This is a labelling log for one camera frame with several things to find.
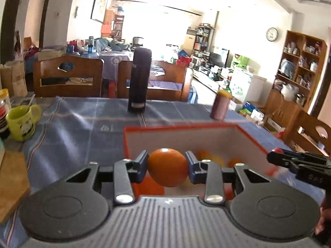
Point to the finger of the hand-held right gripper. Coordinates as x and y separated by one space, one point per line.
281 158

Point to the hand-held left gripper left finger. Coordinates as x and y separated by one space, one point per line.
142 165

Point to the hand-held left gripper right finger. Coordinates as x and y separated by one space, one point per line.
191 166

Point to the large orange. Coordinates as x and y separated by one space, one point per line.
167 167

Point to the orange cardboard box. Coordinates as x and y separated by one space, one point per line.
181 139

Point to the person's right hand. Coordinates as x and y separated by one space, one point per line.
324 219

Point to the wooden chair with oval cutout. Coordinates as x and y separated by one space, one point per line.
49 69
307 131
170 75

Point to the small orange fruit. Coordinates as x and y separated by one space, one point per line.
234 161

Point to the wooden shelf cabinet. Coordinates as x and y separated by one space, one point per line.
292 103

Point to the purple cup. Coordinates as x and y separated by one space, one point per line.
219 106

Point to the blue patterned tablecloth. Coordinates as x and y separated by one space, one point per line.
77 129

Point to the white low cabinet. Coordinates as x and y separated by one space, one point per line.
245 85

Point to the black thermos bottle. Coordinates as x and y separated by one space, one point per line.
139 80

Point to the table with purple cloth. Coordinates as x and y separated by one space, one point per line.
113 62

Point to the black television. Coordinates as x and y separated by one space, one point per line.
218 59

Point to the black office chair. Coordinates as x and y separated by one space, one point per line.
137 41

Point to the standing air conditioner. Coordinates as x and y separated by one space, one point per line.
190 41

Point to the green panda mug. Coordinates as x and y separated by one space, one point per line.
22 124

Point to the metal spoon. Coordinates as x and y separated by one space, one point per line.
31 100

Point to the dark bookshelf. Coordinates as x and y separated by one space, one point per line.
203 37

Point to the wooden cutting board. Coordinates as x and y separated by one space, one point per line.
13 183

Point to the glass bottle with black cap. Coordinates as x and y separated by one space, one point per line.
3 121

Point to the white jar with yellow lid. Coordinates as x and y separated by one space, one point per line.
5 98

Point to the brown paper bag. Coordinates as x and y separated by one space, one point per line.
14 78

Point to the round wall clock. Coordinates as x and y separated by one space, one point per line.
272 34

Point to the framed wall picture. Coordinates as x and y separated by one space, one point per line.
99 1

